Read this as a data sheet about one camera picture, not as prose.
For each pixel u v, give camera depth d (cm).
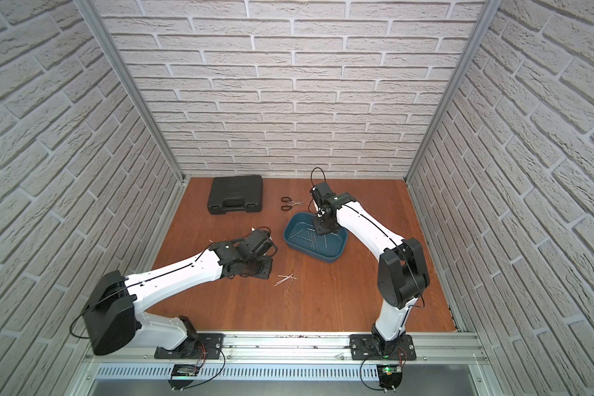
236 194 108
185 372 70
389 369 71
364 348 73
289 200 110
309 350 75
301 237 100
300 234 100
